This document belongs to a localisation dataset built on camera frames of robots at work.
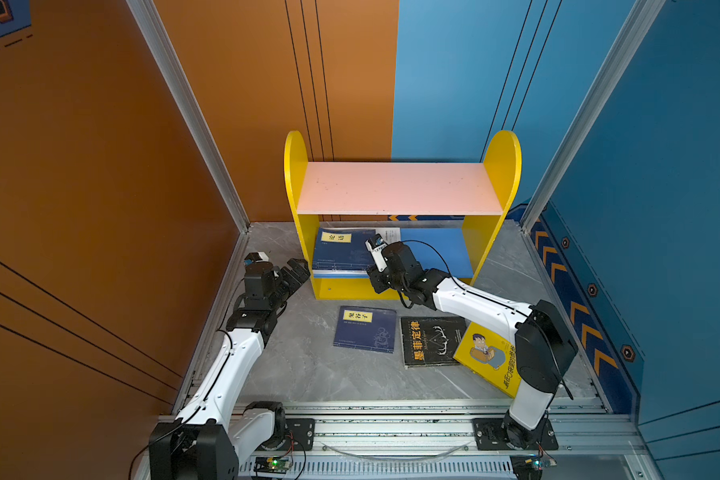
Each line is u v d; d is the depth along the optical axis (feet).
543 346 1.52
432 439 2.44
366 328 2.99
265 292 1.95
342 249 2.91
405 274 2.11
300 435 2.42
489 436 2.38
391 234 3.08
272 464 2.33
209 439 1.27
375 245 2.43
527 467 2.31
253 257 2.37
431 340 2.90
